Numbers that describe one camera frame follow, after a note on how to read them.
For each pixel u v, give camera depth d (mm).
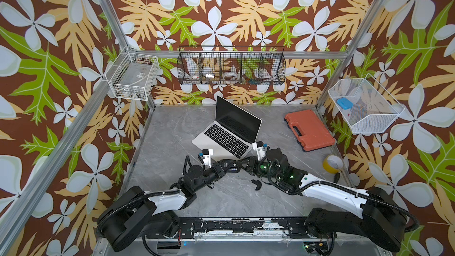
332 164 935
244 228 750
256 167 678
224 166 750
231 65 977
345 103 861
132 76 854
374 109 785
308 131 1011
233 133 1047
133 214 432
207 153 763
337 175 884
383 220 411
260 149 734
